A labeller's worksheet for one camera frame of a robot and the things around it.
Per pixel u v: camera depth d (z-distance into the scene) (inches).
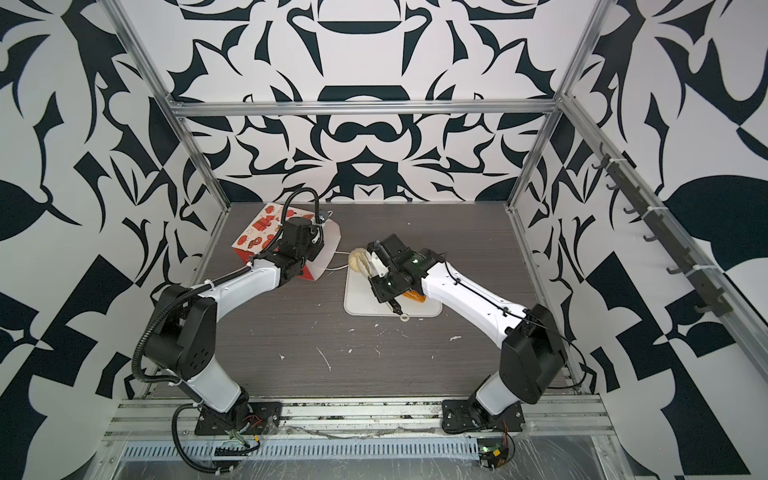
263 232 38.0
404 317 29.3
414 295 36.9
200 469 27.0
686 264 19.6
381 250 25.4
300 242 28.2
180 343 18.1
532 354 16.7
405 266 23.0
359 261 34.4
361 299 36.6
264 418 29.4
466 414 29.5
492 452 27.9
